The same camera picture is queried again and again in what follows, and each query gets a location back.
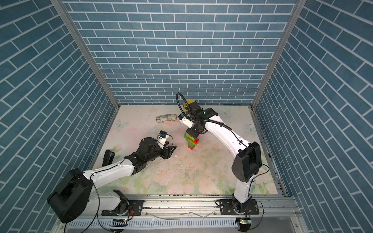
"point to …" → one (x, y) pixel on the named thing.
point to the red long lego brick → (195, 141)
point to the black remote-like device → (109, 157)
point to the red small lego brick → (191, 148)
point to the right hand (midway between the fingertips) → (194, 131)
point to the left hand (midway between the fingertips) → (175, 146)
